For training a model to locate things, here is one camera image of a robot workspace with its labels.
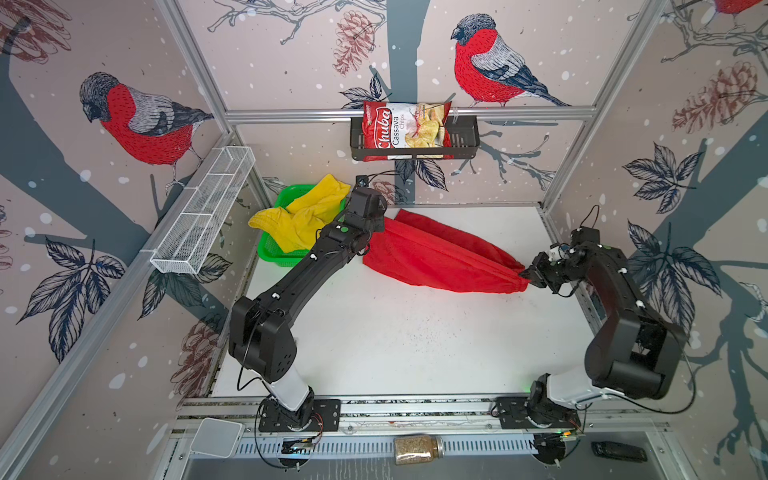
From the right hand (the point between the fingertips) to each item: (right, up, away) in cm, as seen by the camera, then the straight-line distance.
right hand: (518, 277), depth 84 cm
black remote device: (+15, -37, -18) cm, 43 cm away
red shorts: (-30, +8, +3) cm, 31 cm away
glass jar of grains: (-31, -36, -19) cm, 51 cm away
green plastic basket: (-80, +8, +18) cm, 82 cm away
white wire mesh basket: (-88, +12, -12) cm, 89 cm away
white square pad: (-79, -37, -14) cm, 88 cm away
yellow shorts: (-71, +16, +20) cm, 75 cm away
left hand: (-43, +20, -2) cm, 48 cm away
